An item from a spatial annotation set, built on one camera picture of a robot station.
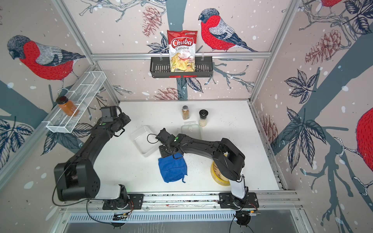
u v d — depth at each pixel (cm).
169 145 64
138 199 73
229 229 65
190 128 103
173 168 84
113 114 69
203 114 98
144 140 99
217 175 78
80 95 83
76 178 42
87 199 48
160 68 95
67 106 67
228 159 47
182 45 85
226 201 73
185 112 104
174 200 75
